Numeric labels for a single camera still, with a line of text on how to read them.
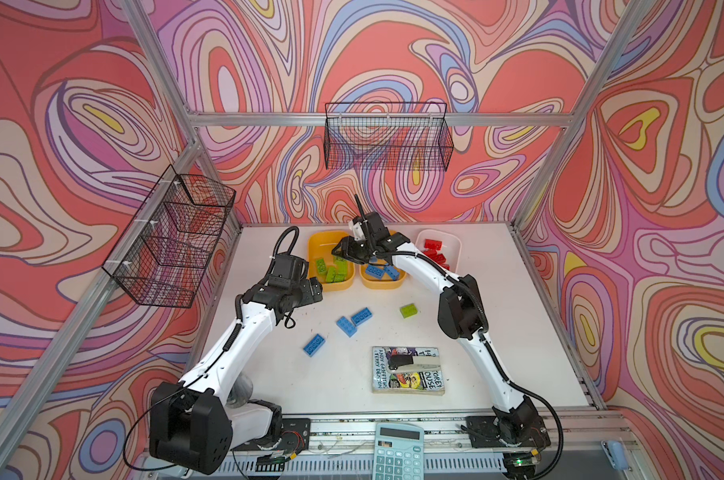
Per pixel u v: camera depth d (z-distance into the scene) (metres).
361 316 0.93
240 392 0.76
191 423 0.39
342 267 1.04
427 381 0.80
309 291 0.75
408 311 0.95
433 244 1.11
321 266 1.05
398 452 0.69
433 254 1.08
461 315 0.62
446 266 1.05
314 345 0.86
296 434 0.72
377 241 0.79
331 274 1.01
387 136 0.96
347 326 0.91
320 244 1.08
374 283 1.01
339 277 1.02
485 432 0.73
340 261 0.95
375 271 1.04
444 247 1.11
